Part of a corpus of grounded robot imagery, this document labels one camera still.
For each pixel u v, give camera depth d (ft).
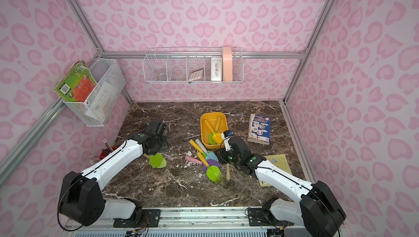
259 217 2.38
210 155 2.96
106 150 2.72
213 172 2.80
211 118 3.56
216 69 3.04
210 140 3.21
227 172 2.80
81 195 1.35
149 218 2.38
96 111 2.67
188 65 3.50
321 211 1.30
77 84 2.35
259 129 3.30
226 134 2.41
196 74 3.10
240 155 2.03
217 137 3.28
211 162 2.89
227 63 2.70
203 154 3.03
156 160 3.03
